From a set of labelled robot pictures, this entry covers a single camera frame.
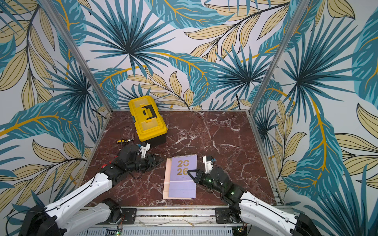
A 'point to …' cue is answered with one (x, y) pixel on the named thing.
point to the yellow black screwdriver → (124, 140)
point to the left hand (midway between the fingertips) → (162, 163)
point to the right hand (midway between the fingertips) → (187, 173)
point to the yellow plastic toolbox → (149, 124)
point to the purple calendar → (181, 185)
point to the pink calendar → (167, 182)
